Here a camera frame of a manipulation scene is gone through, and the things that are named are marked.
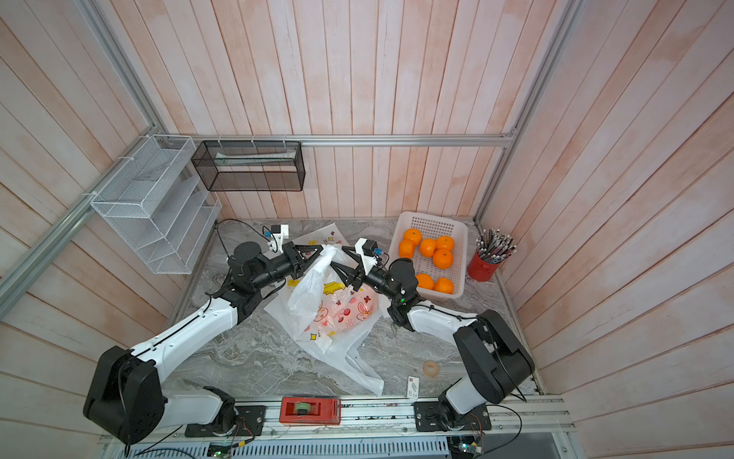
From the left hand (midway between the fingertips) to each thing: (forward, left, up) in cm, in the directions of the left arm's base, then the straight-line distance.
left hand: (324, 252), depth 74 cm
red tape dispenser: (-33, +3, -23) cm, 40 cm away
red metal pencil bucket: (+9, -51, -21) cm, 55 cm away
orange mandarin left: (+20, -27, -23) cm, 40 cm away
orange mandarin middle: (+16, -39, -23) cm, 48 cm away
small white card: (-26, -24, -27) cm, 45 cm away
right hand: (+1, -3, -3) cm, 4 cm away
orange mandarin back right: (+28, -30, -24) cm, 48 cm away
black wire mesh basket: (+45, +32, -5) cm, 56 cm away
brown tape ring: (-21, -29, -28) cm, 46 cm away
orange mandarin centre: (+20, -34, -23) cm, 46 cm away
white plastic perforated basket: (+28, -44, -23) cm, 57 cm away
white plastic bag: (-17, -6, -27) cm, 33 cm away
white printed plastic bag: (-9, +1, -11) cm, 15 cm away
